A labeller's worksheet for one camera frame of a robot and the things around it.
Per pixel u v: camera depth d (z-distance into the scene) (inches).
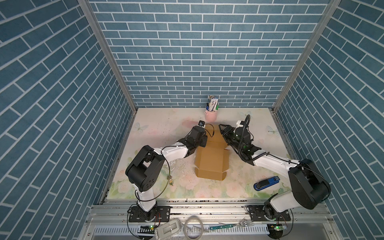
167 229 26.8
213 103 40.4
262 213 28.8
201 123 32.3
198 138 29.0
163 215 29.0
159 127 42.8
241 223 28.1
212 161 36.1
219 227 27.4
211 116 43.8
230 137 30.3
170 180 33.0
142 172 19.1
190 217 28.8
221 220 29.0
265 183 31.0
